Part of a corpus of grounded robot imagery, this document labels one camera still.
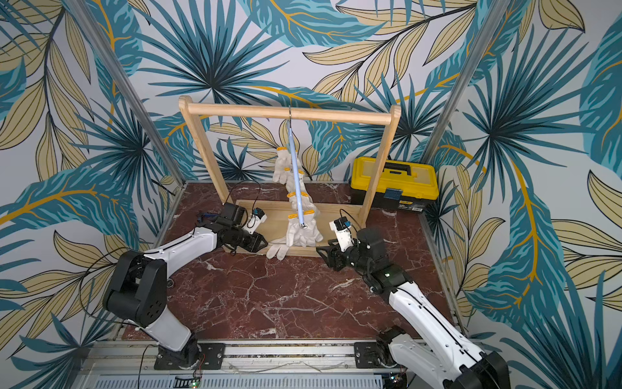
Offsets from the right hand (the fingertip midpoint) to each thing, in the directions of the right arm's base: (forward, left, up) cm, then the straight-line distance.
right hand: (324, 244), depth 76 cm
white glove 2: (+25, +11, 0) cm, 28 cm away
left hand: (+8, +23, -12) cm, 27 cm away
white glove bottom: (+4, +5, -1) cm, 7 cm away
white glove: (+35, +15, -1) cm, 38 cm away
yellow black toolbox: (+29, -33, -4) cm, 44 cm away
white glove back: (+7, +16, -14) cm, 23 cm away
